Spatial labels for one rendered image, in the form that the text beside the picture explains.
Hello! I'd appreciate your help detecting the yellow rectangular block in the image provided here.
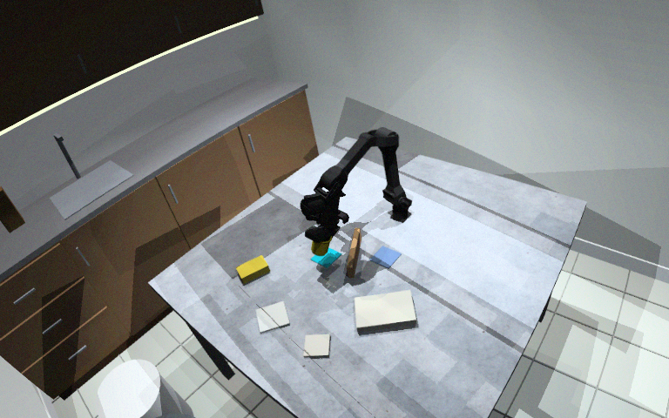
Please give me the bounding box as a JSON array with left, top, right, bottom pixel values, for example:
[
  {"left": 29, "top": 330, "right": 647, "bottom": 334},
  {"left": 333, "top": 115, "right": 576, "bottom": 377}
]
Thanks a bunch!
[{"left": 235, "top": 255, "right": 270, "bottom": 283}]

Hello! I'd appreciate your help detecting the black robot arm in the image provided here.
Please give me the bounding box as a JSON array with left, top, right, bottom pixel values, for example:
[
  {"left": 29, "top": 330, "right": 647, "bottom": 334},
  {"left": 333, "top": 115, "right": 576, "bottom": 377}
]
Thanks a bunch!
[{"left": 300, "top": 127, "right": 413, "bottom": 225}]

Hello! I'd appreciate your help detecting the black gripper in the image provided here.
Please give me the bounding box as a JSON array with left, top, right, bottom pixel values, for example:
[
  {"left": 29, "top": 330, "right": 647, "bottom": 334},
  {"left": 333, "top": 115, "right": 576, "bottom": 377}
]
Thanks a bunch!
[{"left": 305, "top": 209, "right": 349, "bottom": 243}]

